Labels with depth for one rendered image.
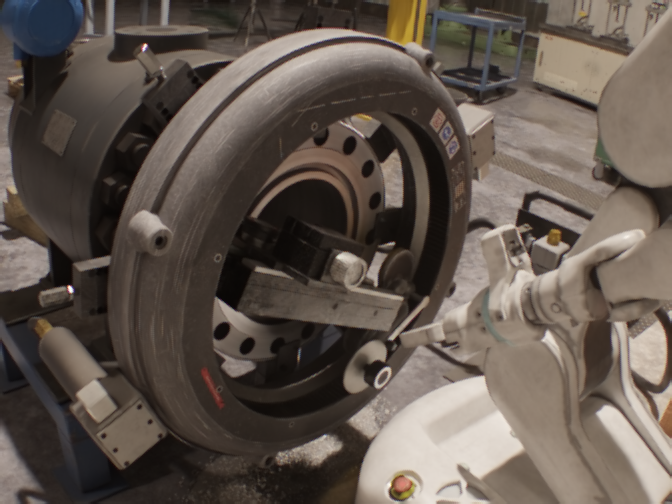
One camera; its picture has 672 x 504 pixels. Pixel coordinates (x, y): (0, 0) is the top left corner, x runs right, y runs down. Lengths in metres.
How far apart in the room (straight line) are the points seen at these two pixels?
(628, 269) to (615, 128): 0.23
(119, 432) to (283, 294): 0.31
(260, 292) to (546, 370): 0.41
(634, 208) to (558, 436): 0.34
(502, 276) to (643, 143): 0.24
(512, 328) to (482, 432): 0.53
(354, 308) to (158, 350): 0.35
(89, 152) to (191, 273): 0.43
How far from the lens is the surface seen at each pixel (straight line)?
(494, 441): 1.22
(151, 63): 0.84
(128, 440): 0.95
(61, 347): 1.08
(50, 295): 0.88
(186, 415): 0.94
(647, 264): 0.60
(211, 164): 0.78
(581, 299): 0.66
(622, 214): 0.84
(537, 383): 0.92
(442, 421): 1.17
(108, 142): 1.12
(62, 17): 1.41
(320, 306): 0.98
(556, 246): 1.71
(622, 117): 0.78
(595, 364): 0.98
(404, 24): 4.62
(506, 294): 0.72
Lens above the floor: 1.07
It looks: 26 degrees down
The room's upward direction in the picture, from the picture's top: 6 degrees clockwise
